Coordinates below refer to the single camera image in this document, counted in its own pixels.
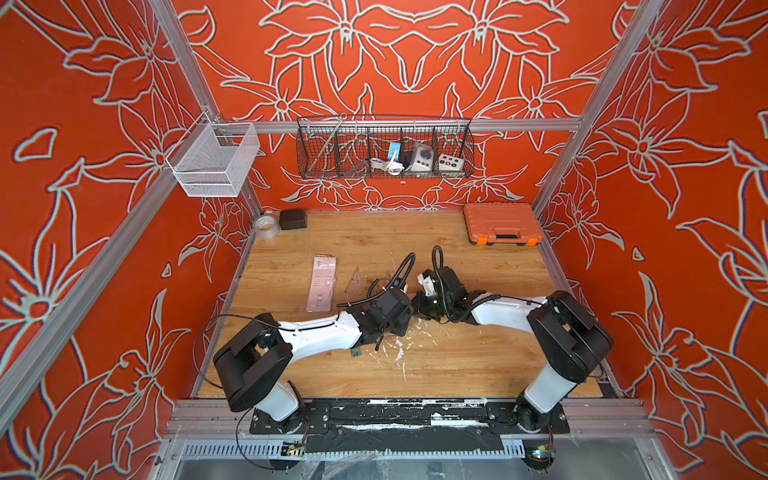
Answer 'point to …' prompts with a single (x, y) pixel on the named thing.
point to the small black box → (293, 219)
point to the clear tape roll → (266, 227)
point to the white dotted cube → (448, 162)
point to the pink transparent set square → (357, 284)
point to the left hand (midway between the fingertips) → (405, 313)
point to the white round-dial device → (424, 158)
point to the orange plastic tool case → (509, 223)
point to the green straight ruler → (356, 352)
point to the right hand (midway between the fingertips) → (398, 310)
